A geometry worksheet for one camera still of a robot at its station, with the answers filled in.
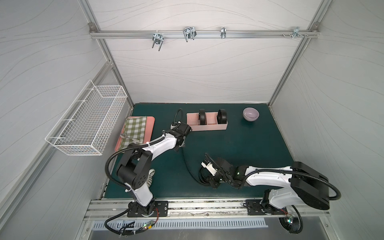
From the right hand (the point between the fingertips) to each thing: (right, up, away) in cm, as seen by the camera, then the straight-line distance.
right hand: (205, 178), depth 81 cm
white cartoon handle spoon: (-54, +22, +17) cm, 60 cm away
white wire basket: (-57, +30, -13) cm, 65 cm away
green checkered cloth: (-49, +27, +23) cm, 60 cm away
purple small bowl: (+36, +37, +30) cm, 60 cm away
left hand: (-19, +19, +10) cm, 29 cm away
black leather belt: (-1, +35, +17) cm, 38 cm away
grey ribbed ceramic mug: (-30, +3, -1) cm, 30 cm away
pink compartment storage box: (-8, +33, +26) cm, 42 cm away
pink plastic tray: (-39, +28, +27) cm, 55 cm away
